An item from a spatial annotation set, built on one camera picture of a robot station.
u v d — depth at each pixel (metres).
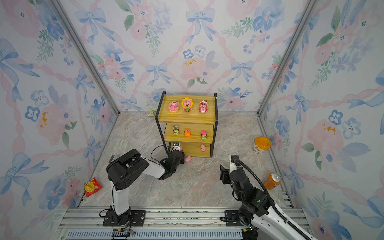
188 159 0.92
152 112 1.20
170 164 0.75
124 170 0.52
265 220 0.52
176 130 0.85
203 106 0.70
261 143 0.90
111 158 0.89
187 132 0.84
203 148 0.97
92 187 0.81
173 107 0.72
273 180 0.76
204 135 0.83
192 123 0.71
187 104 0.71
